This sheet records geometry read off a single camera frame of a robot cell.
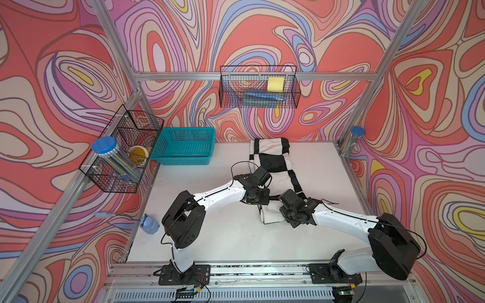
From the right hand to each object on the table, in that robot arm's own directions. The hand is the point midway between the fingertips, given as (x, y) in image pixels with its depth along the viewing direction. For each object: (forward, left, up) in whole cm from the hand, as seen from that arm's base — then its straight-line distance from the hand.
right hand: (283, 217), depth 87 cm
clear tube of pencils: (+40, -45, +15) cm, 62 cm away
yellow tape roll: (+13, +58, +32) cm, 67 cm away
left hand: (+5, +6, +7) cm, 10 cm away
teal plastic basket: (+49, +55, 0) cm, 74 cm away
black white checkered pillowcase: (+39, 0, +1) cm, 39 cm away
